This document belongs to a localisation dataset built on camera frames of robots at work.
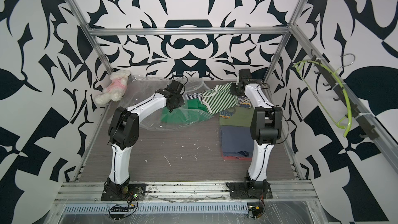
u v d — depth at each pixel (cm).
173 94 77
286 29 92
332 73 59
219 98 100
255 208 72
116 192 65
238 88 85
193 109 91
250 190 66
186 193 75
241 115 100
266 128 55
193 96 108
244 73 78
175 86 79
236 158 83
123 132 54
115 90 100
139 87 108
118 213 73
